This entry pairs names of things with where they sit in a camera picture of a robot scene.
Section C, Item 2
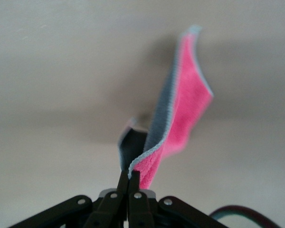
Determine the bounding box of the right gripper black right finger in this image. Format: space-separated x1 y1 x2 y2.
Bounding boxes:
129 171 230 228

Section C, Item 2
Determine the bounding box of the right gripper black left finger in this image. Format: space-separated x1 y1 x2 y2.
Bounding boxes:
8 171 130 228

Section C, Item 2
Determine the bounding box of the pink towel with grey edge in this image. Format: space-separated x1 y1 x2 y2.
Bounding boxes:
117 23 215 191

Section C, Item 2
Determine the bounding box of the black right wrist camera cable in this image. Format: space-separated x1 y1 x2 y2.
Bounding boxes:
208 204 278 228

